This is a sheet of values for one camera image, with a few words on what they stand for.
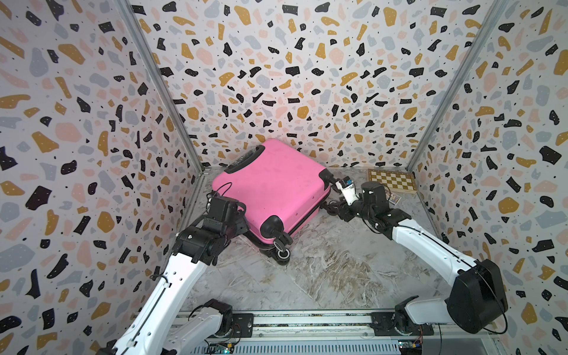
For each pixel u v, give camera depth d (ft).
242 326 2.41
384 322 2.45
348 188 2.36
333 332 2.40
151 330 1.23
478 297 1.37
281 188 2.80
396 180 3.74
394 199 3.53
